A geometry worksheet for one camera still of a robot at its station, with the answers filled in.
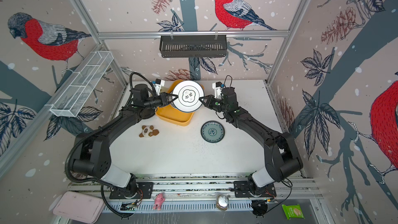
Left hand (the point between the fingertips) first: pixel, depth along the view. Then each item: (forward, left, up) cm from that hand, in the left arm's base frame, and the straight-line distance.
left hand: (176, 97), depth 80 cm
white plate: (+4, -6, -1) cm, 7 cm away
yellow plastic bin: (+5, +7, -23) cm, 24 cm away
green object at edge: (-47, -53, -23) cm, 75 cm away
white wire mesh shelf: (-3, +49, +5) cm, 49 cm away
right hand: (-1, -11, -2) cm, 11 cm away
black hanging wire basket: (+44, +4, +2) cm, 45 cm away
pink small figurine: (-43, +7, -23) cm, 49 cm away
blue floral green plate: (-7, -20, -26) cm, 33 cm away
